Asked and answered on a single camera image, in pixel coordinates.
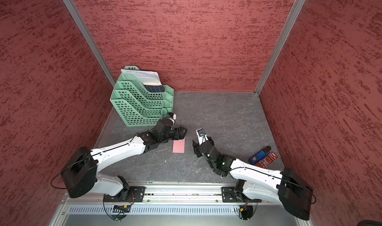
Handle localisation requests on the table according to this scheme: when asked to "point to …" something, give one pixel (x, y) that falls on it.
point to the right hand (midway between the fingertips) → (198, 141)
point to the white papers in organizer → (147, 77)
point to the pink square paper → (179, 146)
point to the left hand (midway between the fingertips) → (181, 132)
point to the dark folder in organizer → (154, 88)
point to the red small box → (269, 159)
